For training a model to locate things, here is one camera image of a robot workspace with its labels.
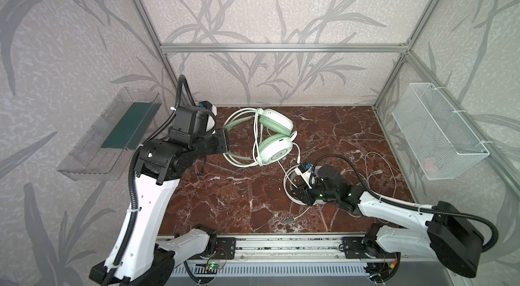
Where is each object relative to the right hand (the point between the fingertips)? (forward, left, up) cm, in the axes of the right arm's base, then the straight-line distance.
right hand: (292, 185), depth 80 cm
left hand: (+6, +20, +28) cm, 35 cm away
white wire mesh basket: (+3, -47, +24) cm, 53 cm away
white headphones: (-1, -7, +11) cm, 13 cm away
